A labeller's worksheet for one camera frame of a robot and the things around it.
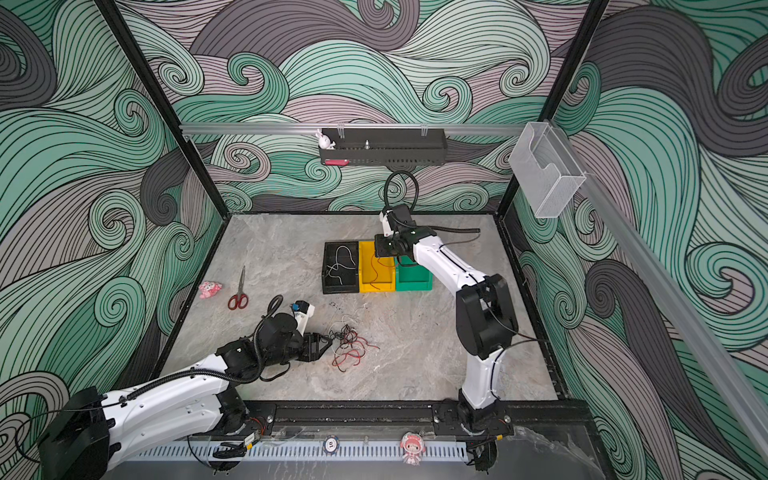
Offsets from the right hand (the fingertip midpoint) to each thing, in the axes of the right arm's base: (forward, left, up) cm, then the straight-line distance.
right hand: (379, 245), depth 91 cm
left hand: (-27, +14, -8) cm, 32 cm away
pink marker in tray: (+19, +13, +18) cm, 29 cm away
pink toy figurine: (-10, +56, -11) cm, 58 cm away
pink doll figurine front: (-50, -8, -10) cm, 52 cm away
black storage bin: (+1, +14, -14) cm, 20 cm away
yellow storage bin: (-5, +1, -9) cm, 10 cm away
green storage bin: (-3, -11, -15) cm, 19 cm away
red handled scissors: (-12, +46, -14) cm, 49 cm away
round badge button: (-50, +11, -13) cm, 53 cm away
